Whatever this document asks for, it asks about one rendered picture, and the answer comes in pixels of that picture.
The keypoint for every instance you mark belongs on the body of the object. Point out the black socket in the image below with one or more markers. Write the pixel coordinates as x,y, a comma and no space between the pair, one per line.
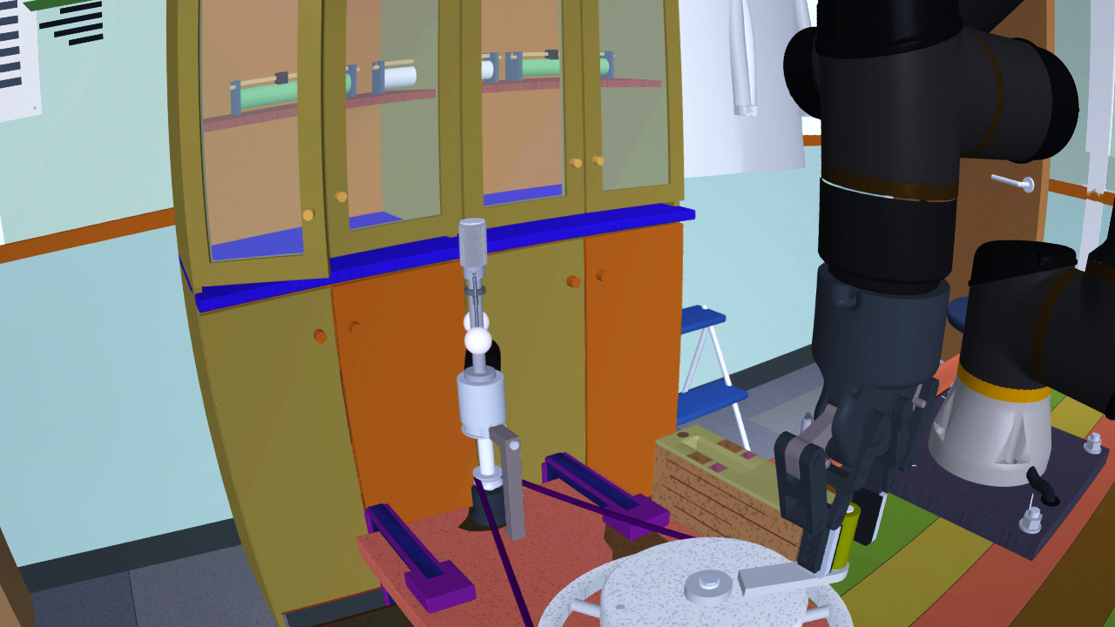
488,509

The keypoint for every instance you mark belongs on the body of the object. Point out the blue round stool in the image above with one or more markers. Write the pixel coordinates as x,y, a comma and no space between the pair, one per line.
956,315

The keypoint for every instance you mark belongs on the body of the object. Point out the purple rail bracket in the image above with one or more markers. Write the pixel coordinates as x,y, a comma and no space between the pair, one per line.
418,557
610,501

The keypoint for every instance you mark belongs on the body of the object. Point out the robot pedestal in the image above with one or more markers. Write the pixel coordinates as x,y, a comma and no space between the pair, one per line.
989,435

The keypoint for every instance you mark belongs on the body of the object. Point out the grey hex bolt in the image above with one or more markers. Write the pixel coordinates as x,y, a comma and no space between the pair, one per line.
1031,521
1093,444

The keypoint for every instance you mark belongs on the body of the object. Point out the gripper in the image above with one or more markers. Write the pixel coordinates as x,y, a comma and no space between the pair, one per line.
880,340

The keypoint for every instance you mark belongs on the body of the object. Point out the blue step ladder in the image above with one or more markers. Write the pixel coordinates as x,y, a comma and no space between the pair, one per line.
710,396

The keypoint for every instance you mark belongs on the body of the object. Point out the brown door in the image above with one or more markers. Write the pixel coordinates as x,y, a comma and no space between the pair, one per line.
1002,226

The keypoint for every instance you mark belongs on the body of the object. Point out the red base plate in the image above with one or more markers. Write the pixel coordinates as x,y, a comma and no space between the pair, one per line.
557,549

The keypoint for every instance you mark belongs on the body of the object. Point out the grey upright bracket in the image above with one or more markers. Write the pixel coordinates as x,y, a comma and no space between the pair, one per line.
514,488

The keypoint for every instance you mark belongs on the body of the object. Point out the olive and orange glass cabinet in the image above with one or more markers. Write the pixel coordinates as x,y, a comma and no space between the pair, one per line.
401,374

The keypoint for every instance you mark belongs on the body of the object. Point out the silver fly-ball governor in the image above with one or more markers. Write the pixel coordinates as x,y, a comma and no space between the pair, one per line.
481,401

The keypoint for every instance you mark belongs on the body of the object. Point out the brown furniture edge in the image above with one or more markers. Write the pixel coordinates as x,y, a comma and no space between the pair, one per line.
13,583

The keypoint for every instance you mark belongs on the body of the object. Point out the dark purple drive belt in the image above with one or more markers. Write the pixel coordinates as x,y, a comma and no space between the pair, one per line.
510,575

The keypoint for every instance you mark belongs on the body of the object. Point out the white lab coat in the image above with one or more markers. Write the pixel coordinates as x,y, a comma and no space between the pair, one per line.
723,87
1099,104

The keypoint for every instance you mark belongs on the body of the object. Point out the green striped wall poster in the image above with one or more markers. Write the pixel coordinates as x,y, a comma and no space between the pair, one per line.
74,22

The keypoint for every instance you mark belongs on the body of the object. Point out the white striped wall poster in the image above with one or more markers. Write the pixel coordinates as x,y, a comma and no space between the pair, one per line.
16,61

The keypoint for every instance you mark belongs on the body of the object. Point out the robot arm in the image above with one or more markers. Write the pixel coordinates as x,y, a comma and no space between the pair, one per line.
888,104

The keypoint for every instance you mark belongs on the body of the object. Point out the olive wooden rack block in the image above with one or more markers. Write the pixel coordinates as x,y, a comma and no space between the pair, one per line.
714,488

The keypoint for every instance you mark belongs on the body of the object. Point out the white speckled flywheel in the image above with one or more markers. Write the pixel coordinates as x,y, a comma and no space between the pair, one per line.
645,583

